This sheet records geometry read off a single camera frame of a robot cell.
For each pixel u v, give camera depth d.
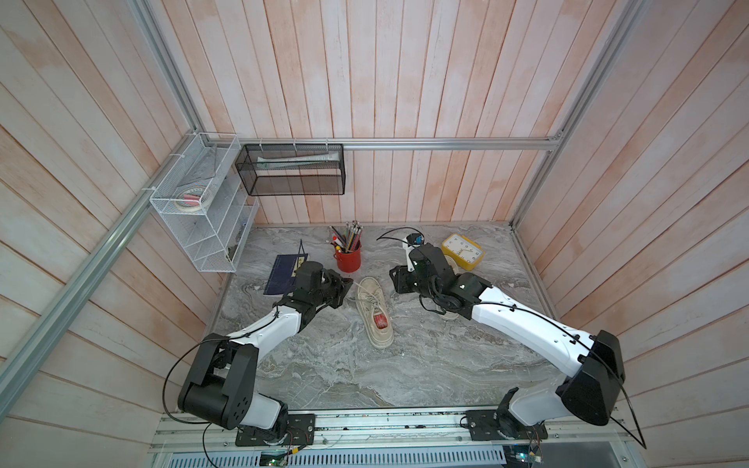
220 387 0.43
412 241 0.68
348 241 0.99
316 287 0.71
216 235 0.77
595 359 0.41
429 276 0.57
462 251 1.09
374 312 0.86
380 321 0.88
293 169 0.97
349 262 1.04
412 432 0.73
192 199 0.72
